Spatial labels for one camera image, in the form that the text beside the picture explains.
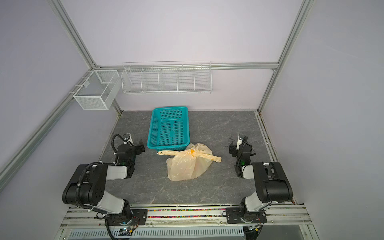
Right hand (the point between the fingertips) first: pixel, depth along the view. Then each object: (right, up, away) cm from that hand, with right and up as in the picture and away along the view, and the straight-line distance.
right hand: (241, 144), depth 93 cm
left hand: (-67, +1, -1) cm, 67 cm away
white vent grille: (-18, -39, -23) cm, 49 cm away
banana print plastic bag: (-29, -7, -13) cm, 33 cm away
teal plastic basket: (-49, +9, +15) cm, 52 cm away
